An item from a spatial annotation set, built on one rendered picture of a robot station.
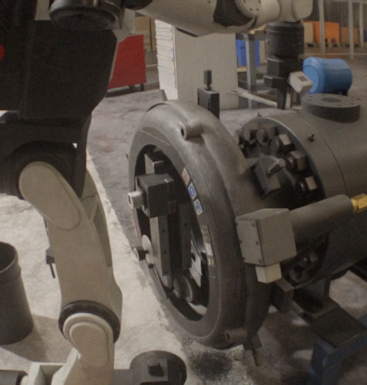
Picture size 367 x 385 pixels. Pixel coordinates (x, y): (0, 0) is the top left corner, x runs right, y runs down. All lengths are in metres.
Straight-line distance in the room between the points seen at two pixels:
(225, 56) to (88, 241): 4.48
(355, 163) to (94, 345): 0.89
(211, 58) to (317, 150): 3.93
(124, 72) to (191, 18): 5.91
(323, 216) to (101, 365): 0.61
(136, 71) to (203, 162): 5.66
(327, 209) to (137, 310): 1.20
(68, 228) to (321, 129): 0.84
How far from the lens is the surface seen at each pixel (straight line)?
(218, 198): 1.02
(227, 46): 5.22
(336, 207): 1.06
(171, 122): 1.16
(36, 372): 1.33
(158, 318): 1.98
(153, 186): 1.18
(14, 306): 1.89
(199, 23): 0.71
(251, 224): 0.93
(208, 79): 1.21
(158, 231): 1.34
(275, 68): 1.02
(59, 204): 0.83
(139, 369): 1.46
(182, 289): 1.47
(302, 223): 0.99
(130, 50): 6.60
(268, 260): 0.93
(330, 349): 1.45
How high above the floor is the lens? 1.25
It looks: 22 degrees down
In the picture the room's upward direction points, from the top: 3 degrees counter-clockwise
